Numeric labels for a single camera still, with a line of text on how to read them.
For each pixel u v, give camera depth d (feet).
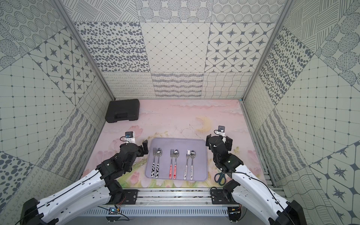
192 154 2.88
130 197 2.41
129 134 2.20
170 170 2.69
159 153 2.89
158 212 2.30
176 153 2.89
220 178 2.64
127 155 1.89
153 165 2.75
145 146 2.36
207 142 2.05
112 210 2.34
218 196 2.42
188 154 2.95
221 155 1.93
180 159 2.89
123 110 3.64
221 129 2.21
